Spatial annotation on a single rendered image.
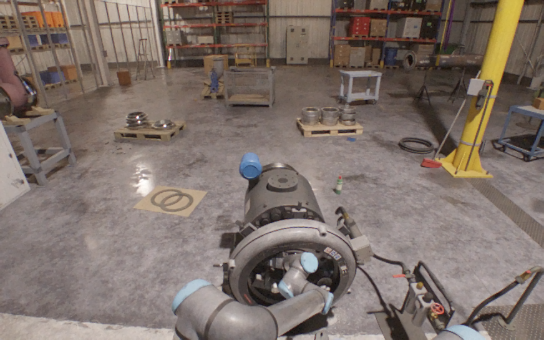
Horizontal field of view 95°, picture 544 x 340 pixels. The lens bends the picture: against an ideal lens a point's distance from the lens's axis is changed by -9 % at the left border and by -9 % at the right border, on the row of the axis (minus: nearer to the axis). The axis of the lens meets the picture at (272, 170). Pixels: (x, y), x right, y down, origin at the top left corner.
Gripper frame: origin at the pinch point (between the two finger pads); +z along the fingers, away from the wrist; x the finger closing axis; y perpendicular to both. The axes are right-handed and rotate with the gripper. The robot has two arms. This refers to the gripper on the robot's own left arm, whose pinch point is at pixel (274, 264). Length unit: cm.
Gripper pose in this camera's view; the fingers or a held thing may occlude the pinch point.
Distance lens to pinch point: 158.8
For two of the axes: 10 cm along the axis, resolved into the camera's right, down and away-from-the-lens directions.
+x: -8.8, -2.5, -4.1
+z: -4.8, 3.2, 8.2
